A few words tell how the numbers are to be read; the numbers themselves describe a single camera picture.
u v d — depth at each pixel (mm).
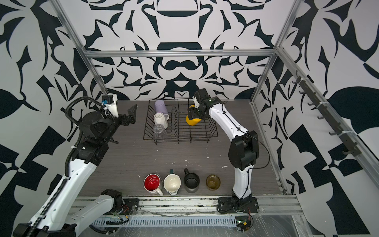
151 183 800
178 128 1018
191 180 812
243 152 501
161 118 936
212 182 816
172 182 808
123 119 604
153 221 712
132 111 603
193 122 869
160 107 988
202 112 636
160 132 901
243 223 713
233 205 664
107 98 534
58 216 389
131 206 740
